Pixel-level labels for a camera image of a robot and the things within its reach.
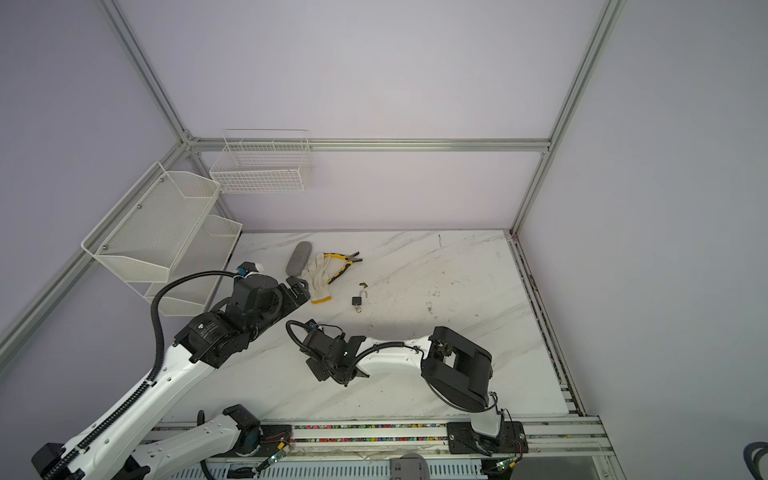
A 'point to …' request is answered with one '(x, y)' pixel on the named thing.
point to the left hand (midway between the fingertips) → (294, 294)
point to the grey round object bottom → (410, 466)
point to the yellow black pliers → (349, 258)
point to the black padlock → (357, 300)
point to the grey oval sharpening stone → (298, 258)
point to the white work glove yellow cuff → (317, 276)
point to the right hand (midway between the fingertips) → (319, 357)
